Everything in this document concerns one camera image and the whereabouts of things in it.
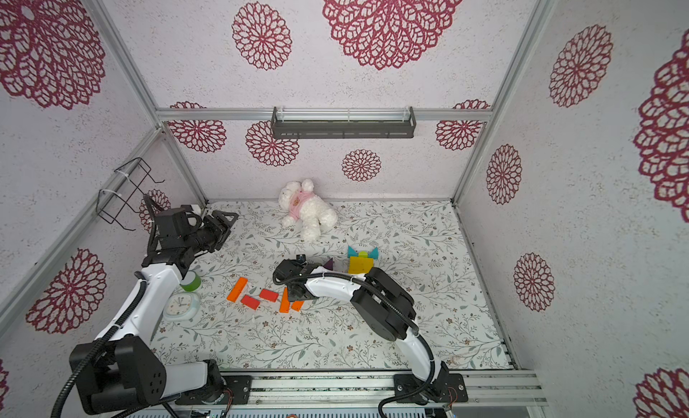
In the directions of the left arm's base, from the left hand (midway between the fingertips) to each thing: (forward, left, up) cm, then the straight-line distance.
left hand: (236, 221), depth 81 cm
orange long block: (-11, +5, -24) cm, 27 cm away
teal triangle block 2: (+3, -44, -23) cm, 50 cm away
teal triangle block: (+4, -36, -24) cm, 43 cm away
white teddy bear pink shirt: (+21, -17, -18) cm, 32 cm away
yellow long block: (-4, -38, -24) cm, 45 cm away
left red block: (-16, -1, -23) cm, 28 cm away
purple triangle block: (-2, -27, -23) cm, 36 cm away
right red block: (-13, -7, -24) cm, 29 cm away
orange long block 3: (-17, -17, -23) cm, 33 cm away
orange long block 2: (-17, -13, -24) cm, 32 cm away
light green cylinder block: (+3, -40, -23) cm, 46 cm away
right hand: (-12, -16, -23) cm, 31 cm away
